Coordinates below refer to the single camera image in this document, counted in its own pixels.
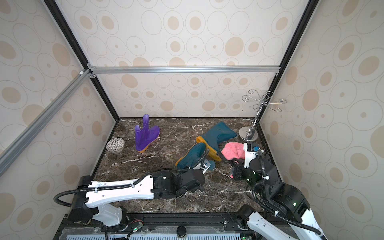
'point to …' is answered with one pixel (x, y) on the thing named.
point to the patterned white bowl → (115, 144)
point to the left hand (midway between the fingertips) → (204, 173)
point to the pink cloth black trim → (232, 150)
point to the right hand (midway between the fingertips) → (239, 159)
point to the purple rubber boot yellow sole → (144, 137)
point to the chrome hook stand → (250, 133)
